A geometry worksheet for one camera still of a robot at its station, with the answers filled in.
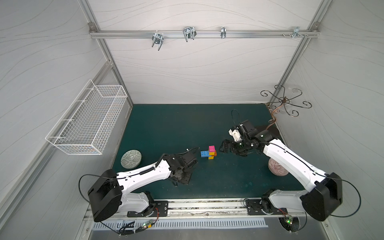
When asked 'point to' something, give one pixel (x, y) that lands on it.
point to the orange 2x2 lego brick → (215, 154)
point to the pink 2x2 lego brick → (212, 148)
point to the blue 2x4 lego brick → (205, 153)
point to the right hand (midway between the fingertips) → (226, 150)
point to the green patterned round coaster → (131, 159)
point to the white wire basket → (86, 124)
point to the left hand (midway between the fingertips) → (186, 180)
